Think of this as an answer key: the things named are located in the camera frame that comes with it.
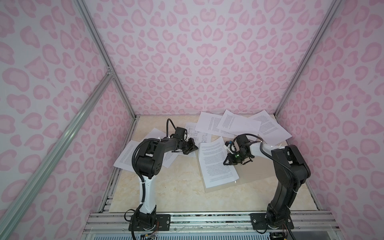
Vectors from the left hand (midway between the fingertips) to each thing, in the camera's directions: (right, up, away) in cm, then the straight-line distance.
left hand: (199, 146), depth 100 cm
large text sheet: (+10, -15, -10) cm, 20 cm away
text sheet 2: (+7, +16, +16) cm, 23 cm away
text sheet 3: (+52, +10, +10) cm, 54 cm away
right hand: (+16, -9, -7) cm, 20 cm away
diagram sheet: (-1, +6, +7) cm, 9 cm away
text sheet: (-20, -7, -3) cm, 21 cm away
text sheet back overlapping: (+30, +15, +14) cm, 37 cm away
